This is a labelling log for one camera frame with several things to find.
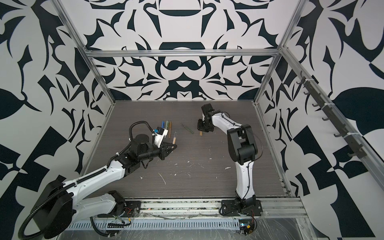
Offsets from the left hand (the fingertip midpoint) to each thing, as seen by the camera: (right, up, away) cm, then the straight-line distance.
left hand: (177, 143), depth 76 cm
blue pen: (-13, +8, +29) cm, 32 cm away
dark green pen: (+5, +5, +28) cm, 29 cm away
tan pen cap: (+13, +3, +20) cm, 25 cm away
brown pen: (-7, +8, +29) cm, 31 cm away
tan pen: (-1, +3, -1) cm, 3 cm away
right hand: (+13, +7, +23) cm, 27 cm away
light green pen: (-10, +8, +29) cm, 31 cm away
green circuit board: (+33, -38, -5) cm, 51 cm away
